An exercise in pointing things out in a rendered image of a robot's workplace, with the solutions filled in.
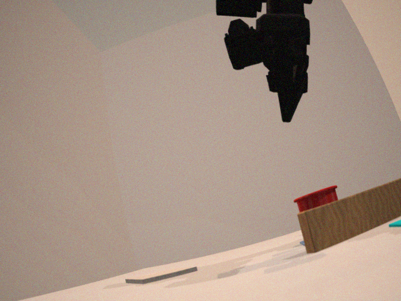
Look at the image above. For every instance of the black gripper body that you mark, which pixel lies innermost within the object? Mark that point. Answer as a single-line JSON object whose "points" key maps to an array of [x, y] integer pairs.
{"points": [[288, 28]]}

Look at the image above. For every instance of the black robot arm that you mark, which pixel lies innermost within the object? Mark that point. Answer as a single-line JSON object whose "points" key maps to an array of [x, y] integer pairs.
{"points": [[241, 42]]}

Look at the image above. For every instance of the red cup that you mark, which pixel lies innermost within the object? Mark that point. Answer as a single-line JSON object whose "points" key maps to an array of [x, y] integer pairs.
{"points": [[317, 198]]}

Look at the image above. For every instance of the brown wooden plank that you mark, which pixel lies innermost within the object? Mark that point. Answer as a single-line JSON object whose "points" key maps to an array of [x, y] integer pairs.
{"points": [[332, 223]]}

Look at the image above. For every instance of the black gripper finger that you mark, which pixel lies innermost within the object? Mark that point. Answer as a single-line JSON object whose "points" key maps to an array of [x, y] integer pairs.
{"points": [[271, 81], [289, 71]]}

